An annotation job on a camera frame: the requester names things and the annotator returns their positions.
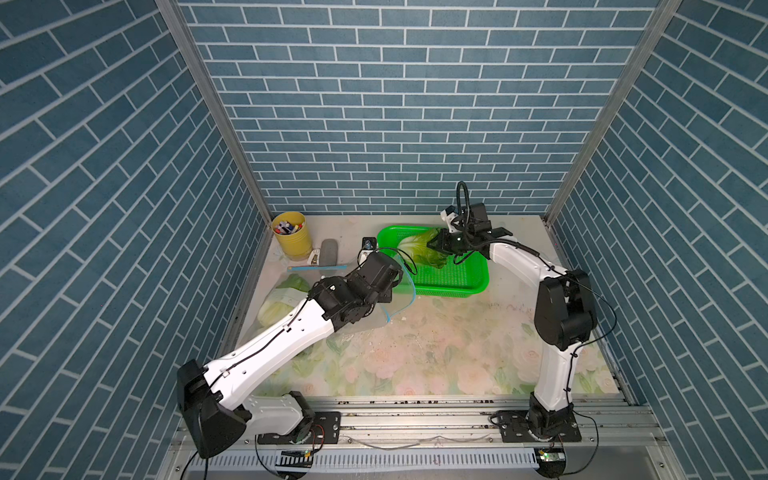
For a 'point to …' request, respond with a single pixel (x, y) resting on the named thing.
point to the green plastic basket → (467, 279)
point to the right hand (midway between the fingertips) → (430, 244)
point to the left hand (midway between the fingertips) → (388, 281)
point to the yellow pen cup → (292, 231)
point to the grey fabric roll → (329, 252)
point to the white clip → (314, 257)
